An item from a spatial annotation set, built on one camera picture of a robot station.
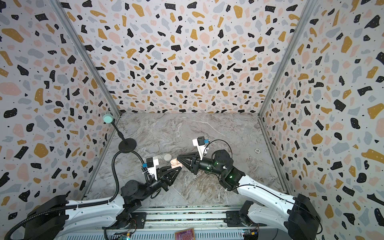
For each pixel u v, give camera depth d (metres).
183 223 0.73
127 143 1.00
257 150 1.01
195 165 0.58
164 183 0.59
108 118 0.72
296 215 0.41
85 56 0.86
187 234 0.69
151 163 0.58
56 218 0.41
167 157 0.96
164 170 0.63
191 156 0.60
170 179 0.62
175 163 0.64
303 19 0.75
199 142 0.59
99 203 0.51
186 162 0.64
